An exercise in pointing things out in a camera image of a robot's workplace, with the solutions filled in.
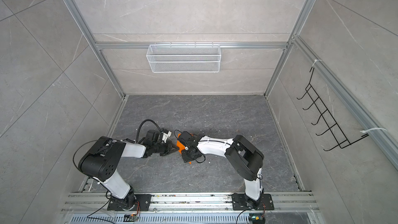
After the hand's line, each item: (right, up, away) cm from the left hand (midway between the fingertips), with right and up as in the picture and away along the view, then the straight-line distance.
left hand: (178, 145), depth 92 cm
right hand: (+6, -6, -3) cm, 9 cm away
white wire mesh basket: (+2, +56, +9) cm, 56 cm away
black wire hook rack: (+71, +14, -28) cm, 77 cm away
